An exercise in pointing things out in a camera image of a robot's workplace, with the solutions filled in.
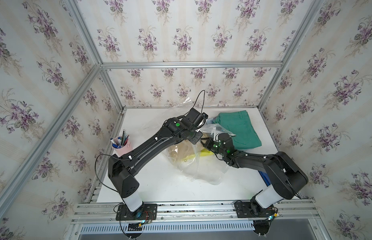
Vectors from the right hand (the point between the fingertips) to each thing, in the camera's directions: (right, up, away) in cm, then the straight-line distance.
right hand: (201, 140), depth 88 cm
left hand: (-4, +5, -10) cm, 12 cm away
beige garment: (-12, -4, -6) cm, 14 cm away
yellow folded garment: (+2, -8, +2) cm, 8 cm away
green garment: (+26, +9, +8) cm, 29 cm away
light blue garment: (+7, +12, +17) cm, 22 cm away
